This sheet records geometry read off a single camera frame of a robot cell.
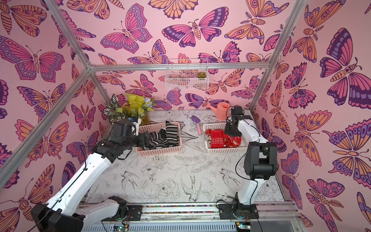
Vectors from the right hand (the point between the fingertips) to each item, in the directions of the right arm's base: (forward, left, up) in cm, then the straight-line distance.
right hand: (231, 131), depth 94 cm
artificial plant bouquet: (+15, +69, +8) cm, 71 cm away
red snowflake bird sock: (-5, -1, -4) cm, 7 cm away
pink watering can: (+19, +4, +1) cm, 20 cm away
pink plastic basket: (+6, +52, -5) cm, 53 cm away
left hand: (-13, +49, +14) cm, 53 cm away
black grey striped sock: (-4, +48, -5) cm, 48 cm away
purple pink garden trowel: (+18, +22, -9) cm, 30 cm away
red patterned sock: (-3, +10, -3) cm, 11 cm away
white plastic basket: (+8, +5, -5) cm, 10 cm away
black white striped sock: (-2, +40, -6) cm, 40 cm away
